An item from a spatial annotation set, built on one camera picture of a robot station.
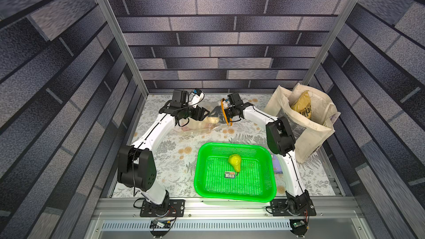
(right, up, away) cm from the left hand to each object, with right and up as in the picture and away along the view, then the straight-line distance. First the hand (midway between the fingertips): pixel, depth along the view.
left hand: (204, 108), depth 85 cm
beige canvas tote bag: (+50, -12, -9) cm, 52 cm away
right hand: (+3, -5, +12) cm, 14 cm away
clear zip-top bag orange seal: (+7, -6, +6) cm, 11 cm away
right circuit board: (+44, -52, -12) cm, 69 cm away
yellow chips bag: (+51, +2, -2) cm, 51 cm away
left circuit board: (-18, -52, -14) cm, 57 cm away
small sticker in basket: (+14, -35, -2) cm, 37 cm away
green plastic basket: (+26, -37, -4) cm, 45 cm away
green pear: (+16, -27, -2) cm, 31 cm away
